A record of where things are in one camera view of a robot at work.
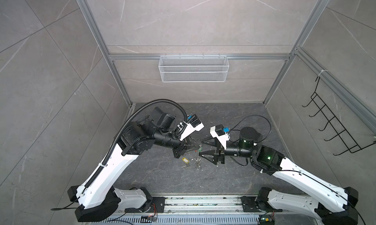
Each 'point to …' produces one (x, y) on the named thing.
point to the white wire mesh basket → (191, 69)
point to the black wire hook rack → (352, 145)
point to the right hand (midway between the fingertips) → (201, 146)
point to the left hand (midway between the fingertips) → (198, 143)
